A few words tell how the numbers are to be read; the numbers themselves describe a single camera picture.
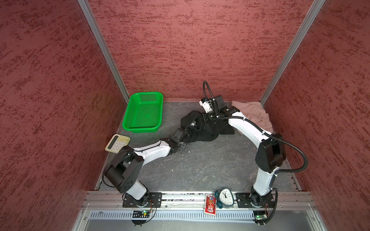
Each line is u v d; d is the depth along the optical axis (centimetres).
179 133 71
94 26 77
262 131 51
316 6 71
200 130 90
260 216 70
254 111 110
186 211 71
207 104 80
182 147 82
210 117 76
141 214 71
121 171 44
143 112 114
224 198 72
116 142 94
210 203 71
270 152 48
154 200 73
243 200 74
